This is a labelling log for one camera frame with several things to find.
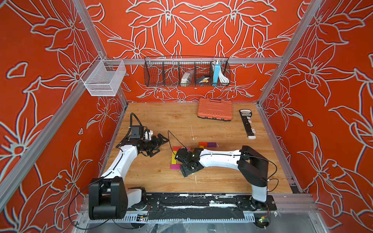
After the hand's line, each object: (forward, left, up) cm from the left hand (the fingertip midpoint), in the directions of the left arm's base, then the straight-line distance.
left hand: (164, 143), depth 83 cm
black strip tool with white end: (+35, -57, -9) cm, 68 cm away
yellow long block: (+5, -23, -10) cm, 25 cm away
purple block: (+8, -30, -11) cm, 33 cm away
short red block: (+7, -24, -10) cm, 27 cm away
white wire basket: (+36, +45, +18) cm, 60 cm away
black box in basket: (+33, -21, +22) cm, 45 cm away
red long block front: (+3, -6, -11) cm, 13 cm away
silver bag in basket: (+37, -10, +20) cm, 44 cm away
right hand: (-12, -13, -11) cm, 21 cm away
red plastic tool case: (+34, -36, -5) cm, 50 cm away
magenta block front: (-9, -7, -11) cm, 16 cm away
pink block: (-3, -14, +1) cm, 14 cm away
